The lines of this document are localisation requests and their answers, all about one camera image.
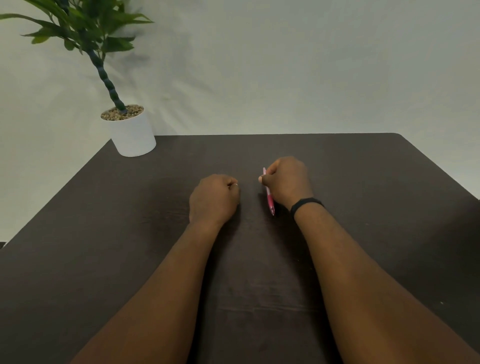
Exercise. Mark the person's left hand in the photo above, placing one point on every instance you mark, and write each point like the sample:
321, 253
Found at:
213, 200

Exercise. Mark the green artificial plant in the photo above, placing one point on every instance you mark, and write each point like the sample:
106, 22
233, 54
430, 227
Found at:
90, 26

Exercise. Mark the person's right forearm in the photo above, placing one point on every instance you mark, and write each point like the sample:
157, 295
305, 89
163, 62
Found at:
375, 296

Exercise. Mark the person's left forearm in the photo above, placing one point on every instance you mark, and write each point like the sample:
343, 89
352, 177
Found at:
157, 300

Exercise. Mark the pink mechanical pencil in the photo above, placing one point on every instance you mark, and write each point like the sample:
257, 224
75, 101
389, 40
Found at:
270, 204

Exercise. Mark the person's right hand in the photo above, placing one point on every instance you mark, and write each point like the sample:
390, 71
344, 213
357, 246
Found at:
290, 182

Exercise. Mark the white plant pot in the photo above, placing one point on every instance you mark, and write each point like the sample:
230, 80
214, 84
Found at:
133, 137

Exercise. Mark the black wristband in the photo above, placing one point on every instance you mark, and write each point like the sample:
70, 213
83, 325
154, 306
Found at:
305, 204

